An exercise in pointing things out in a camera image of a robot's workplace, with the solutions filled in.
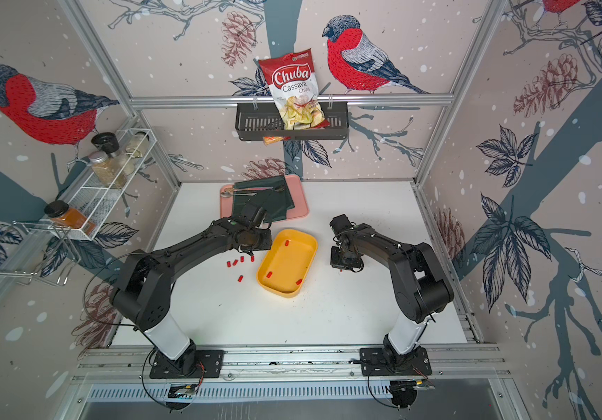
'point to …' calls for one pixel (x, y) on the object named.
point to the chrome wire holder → (34, 251)
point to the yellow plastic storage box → (287, 262)
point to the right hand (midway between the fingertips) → (338, 263)
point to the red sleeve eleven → (299, 282)
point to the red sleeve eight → (241, 278)
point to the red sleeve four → (287, 243)
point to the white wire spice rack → (86, 211)
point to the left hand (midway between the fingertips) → (273, 237)
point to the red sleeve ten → (252, 258)
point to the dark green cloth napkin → (271, 194)
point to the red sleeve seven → (228, 264)
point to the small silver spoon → (230, 194)
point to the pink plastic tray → (299, 210)
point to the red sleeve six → (241, 259)
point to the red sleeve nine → (269, 275)
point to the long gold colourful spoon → (228, 189)
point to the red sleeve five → (234, 262)
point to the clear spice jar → (137, 145)
